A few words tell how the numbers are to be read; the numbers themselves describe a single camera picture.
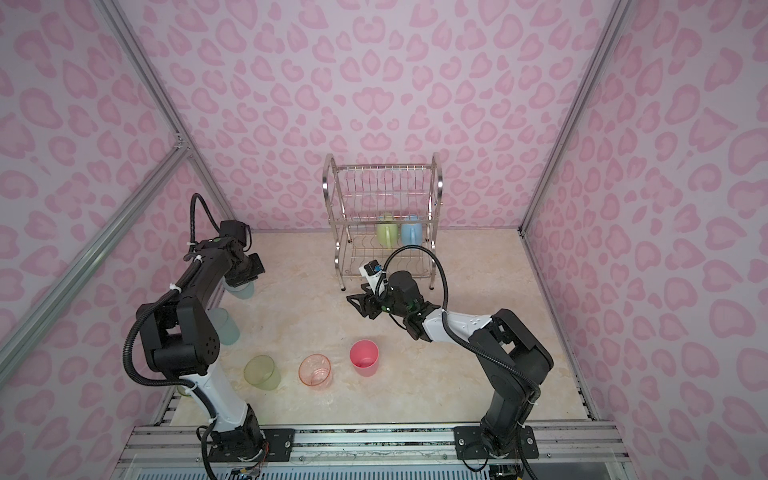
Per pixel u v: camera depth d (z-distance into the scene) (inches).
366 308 30.1
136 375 17.1
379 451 28.8
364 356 33.3
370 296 30.1
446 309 26.0
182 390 20.9
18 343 19.8
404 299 27.0
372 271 29.4
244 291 35.0
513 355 18.4
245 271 31.8
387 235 40.7
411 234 40.4
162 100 32.4
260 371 31.5
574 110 33.9
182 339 19.5
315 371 33.1
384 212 43.3
